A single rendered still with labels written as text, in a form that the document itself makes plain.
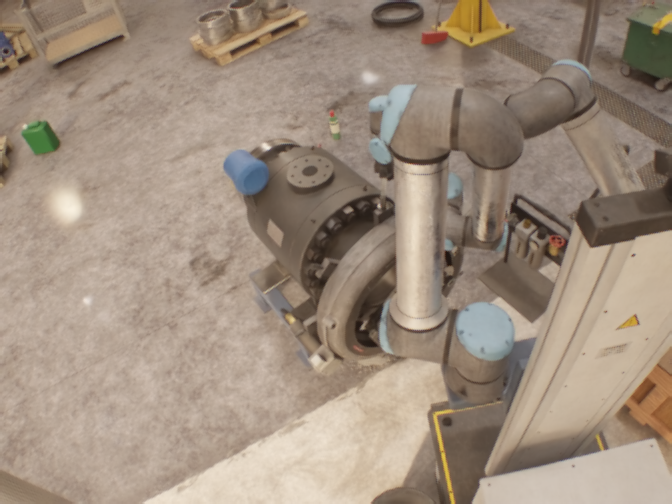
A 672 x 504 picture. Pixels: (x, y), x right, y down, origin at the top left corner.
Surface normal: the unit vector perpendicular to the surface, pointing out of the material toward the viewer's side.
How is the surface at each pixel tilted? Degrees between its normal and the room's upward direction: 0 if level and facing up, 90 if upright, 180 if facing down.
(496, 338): 5
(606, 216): 0
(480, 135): 79
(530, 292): 0
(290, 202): 29
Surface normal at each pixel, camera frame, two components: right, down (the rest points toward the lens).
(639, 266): 0.09, 0.76
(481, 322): -0.08, -0.62
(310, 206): -0.43, -0.42
